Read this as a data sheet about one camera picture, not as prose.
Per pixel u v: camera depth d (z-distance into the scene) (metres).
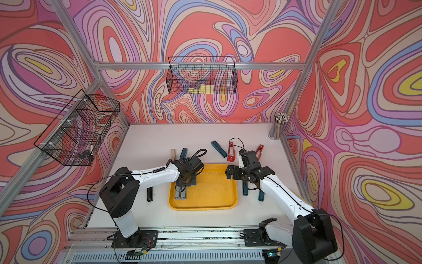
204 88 0.91
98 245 0.74
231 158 1.02
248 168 0.64
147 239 0.73
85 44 0.82
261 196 0.84
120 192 0.47
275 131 1.05
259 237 0.72
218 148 1.04
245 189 0.86
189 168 0.70
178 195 0.84
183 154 1.01
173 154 1.02
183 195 0.84
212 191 0.88
